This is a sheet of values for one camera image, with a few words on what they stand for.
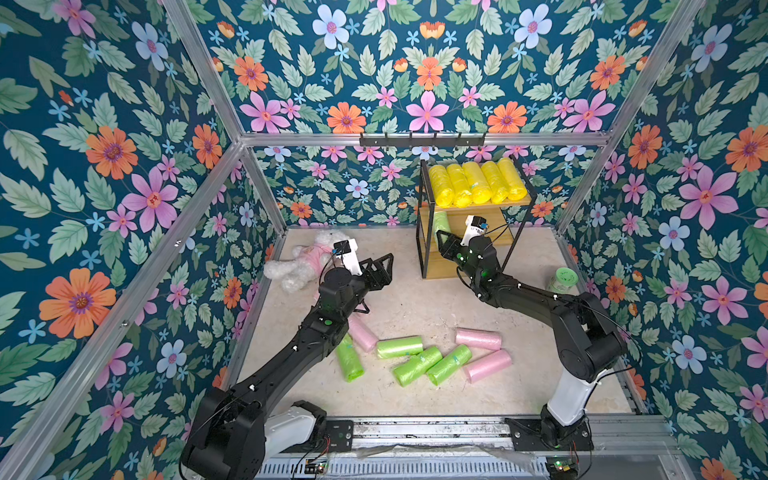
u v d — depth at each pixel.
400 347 0.84
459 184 0.78
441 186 0.77
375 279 0.69
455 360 0.82
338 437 0.73
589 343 0.49
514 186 0.78
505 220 1.22
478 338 0.86
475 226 0.79
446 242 0.82
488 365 0.83
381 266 0.70
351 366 0.83
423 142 0.94
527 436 0.73
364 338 0.89
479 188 0.78
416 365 0.82
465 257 0.78
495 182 0.79
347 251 0.68
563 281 0.93
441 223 0.89
